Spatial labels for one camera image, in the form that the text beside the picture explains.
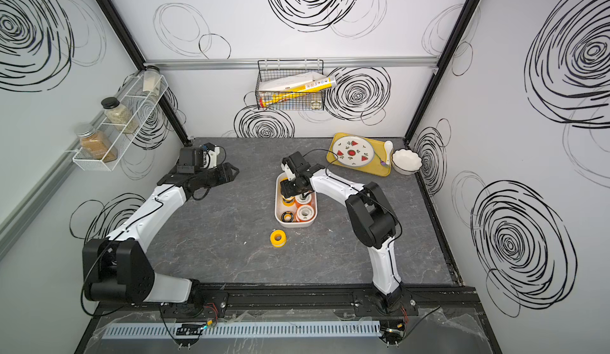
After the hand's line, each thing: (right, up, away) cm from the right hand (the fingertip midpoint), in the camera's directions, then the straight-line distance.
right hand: (287, 189), depth 94 cm
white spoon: (+48, +19, +22) cm, 56 cm away
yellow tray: (+41, +9, +18) cm, 46 cm away
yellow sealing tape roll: (0, +5, -9) cm, 10 cm away
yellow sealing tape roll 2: (0, -5, +2) cm, 6 cm away
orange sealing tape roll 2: (+7, -9, -3) cm, 12 cm away
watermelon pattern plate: (+31, +16, +21) cm, 40 cm away
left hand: (-20, +8, -8) cm, 22 cm away
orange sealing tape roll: (+5, -5, 0) cm, 7 cm away
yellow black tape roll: (0, -11, -2) cm, 11 cm away
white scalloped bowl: (+54, +11, +15) cm, 57 cm away
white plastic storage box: (-3, -7, -1) cm, 8 cm away
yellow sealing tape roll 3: (-3, -17, -7) cm, 19 cm away
